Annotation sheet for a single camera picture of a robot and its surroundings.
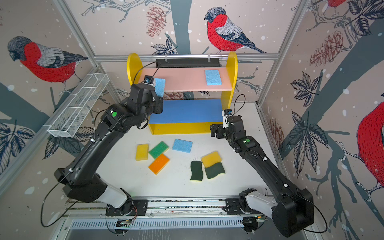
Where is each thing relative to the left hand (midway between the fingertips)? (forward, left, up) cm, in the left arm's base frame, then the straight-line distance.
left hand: (155, 97), depth 65 cm
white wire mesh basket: (+5, +45, -12) cm, 47 cm away
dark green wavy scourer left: (-19, -19, -42) cm, 50 cm away
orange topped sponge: (-13, +4, -42) cm, 45 cm away
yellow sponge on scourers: (-10, -27, -42) cm, 52 cm away
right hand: (-2, -29, -21) cm, 36 cm away
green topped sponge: (-4, +6, -42) cm, 42 cm away
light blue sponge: (-1, -9, -42) cm, 43 cm away
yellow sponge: (-6, +16, -42) cm, 45 cm away
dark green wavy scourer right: (-18, -29, -41) cm, 53 cm away
